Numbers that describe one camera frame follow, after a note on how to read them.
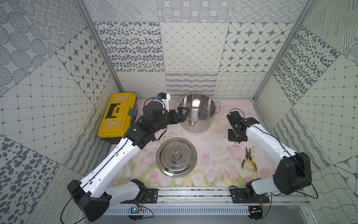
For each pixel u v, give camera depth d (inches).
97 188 14.9
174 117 22.5
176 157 34.0
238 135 26.6
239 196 28.9
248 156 34.7
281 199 29.2
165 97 23.3
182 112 22.9
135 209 28.1
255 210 28.6
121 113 34.8
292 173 16.3
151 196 28.9
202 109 43.6
